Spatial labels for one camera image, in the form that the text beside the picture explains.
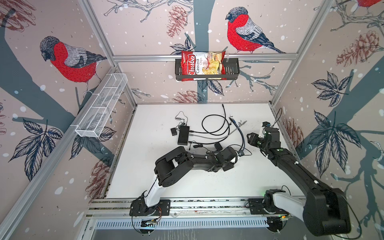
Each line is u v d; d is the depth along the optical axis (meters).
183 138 0.98
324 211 0.40
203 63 0.88
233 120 1.10
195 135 1.03
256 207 0.73
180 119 1.07
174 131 1.01
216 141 0.98
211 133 1.04
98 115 0.74
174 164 0.54
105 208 0.75
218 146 0.95
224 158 0.70
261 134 0.76
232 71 0.95
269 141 0.65
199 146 0.95
